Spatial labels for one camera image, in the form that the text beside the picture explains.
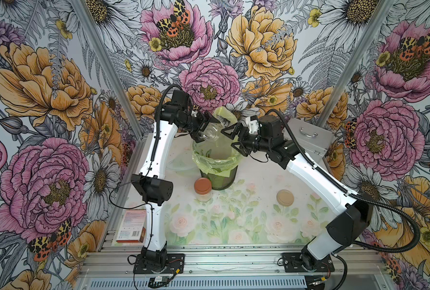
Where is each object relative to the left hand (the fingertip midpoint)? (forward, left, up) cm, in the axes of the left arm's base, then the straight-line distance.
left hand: (215, 133), depth 77 cm
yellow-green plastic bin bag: (+7, 0, -25) cm, 26 cm away
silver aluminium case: (+12, -53, -18) cm, 58 cm away
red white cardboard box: (-28, +37, -29) cm, 54 cm away
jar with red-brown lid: (-14, +6, -21) cm, 26 cm away
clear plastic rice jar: (+3, +2, -2) cm, 4 cm away
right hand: (-6, -4, +1) cm, 7 cm away
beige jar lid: (-13, -35, -33) cm, 50 cm away
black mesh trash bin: (-8, -2, -26) cm, 27 cm away
